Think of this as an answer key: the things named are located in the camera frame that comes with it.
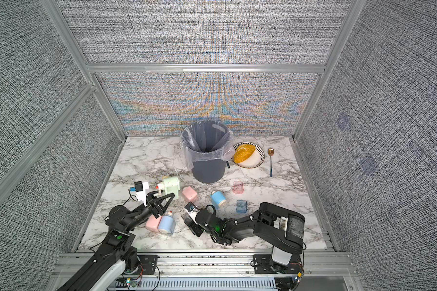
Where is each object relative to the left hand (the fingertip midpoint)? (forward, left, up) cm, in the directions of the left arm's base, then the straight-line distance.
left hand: (174, 193), depth 71 cm
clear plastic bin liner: (+33, -13, -4) cm, 35 cm away
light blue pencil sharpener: (-7, +5, -13) cm, 16 cm away
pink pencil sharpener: (+7, -4, -14) cm, 16 cm away
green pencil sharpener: (+1, +1, +5) cm, 5 cm away
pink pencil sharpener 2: (-6, +11, -14) cm, 19 cm away
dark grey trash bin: (+21, -15, -17) cm, 31 cm away
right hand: (-2, -4, -17) cm, 17 cm away
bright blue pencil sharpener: (+4, -18, -14) cm, 23 cm away
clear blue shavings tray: (+2, -29, -21) cm, 36 cm away
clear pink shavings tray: (+13, -29, -22) cm, 38 cm away
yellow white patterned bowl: (+30, -36, -16) cm, 49 cm away
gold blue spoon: (+35, -51, -19) cm, 65 cm away
